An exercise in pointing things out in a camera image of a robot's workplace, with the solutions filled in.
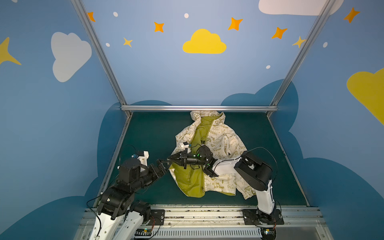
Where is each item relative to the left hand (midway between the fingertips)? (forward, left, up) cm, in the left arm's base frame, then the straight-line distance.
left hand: (166, 165), depth 67 cm
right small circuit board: (-23, -51, -27) cm, 62 cm away
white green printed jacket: (+40, -26, -23) cm, 53 cm away
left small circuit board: (-23, +12, -26) cm, 37 cm away
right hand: (+6, 0, -4) cm, 7 cm away
